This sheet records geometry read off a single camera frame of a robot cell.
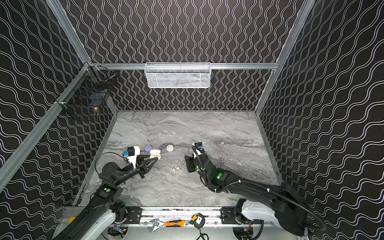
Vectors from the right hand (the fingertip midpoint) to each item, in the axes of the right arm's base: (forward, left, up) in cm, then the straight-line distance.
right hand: (189, 157), depth 80 cm
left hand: (-7, +13, +10) cm, 18 cm away
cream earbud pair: (0, +7, -13) cm, 15 cm away
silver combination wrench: (+6, -20, -15) cm, 26 cm away
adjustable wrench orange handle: (-29, +9, -13) cm, 33 cm away
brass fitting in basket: (+19, +51, +16) cm, 57 cm away
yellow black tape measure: (-27, -5, -12) cm, 30 cm away
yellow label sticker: (-29, +57, -12) cm, 65 cm away
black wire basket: (+35, +63, +15) cm, 73 cm away
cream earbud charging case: (-3, +15, +9) cm, 18 cm away
